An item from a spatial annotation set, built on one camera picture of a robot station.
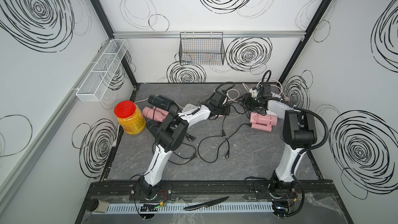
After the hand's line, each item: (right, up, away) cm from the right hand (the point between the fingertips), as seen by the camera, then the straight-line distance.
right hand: (239, 101), depth 97 cm
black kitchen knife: (-22, -47, -27) cm, 59 cm away
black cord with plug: (-11, -20, -6) cm, 24 cm away
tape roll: (-69, -43, -33) cm, 88 cm away
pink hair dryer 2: (+14, -13, -3) cm, 19 cm away
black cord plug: (-31, -22, -6) cm, 38 cm away
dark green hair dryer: (-51, -1, +5) cm, 51 cm away
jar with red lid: (-62, -8, -15) cm, 65 cm away
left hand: (-6, -6, -2) cm, 8 cm away
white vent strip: (-53, -48, -28) cm, 77 cm away
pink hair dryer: (-52, -8, -4) cm, 53 cm away
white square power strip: (-33, -5, +6) cm, 34 cm away
